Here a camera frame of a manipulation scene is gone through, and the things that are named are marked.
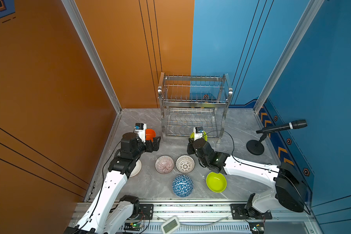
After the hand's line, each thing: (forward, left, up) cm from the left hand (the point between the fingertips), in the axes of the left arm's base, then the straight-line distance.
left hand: (153, 135), depth 78 cm
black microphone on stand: (+5, -65, -21) cm, 69 cm away
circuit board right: (-38, -53, -23) cm, 69 cm away
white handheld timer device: (-38, -11, -19) cm, 44 cm away
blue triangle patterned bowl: (-20, -16, -21) cm, 33 cm away
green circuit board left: (-39, +8, -22) cm, 45 cm away
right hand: (0, -20, -4) cm, 20 cm away
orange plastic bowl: (+14, +7, -19) cm, 25 cm away
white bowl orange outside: (-12, +11, -19) cm, 25 cm away
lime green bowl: (-18, -36, -21) cm, 45 cm away
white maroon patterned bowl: (-7, -18, -21) cm, 28 cm away
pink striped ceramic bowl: (-7, -5, -21) cm, 23 cm away
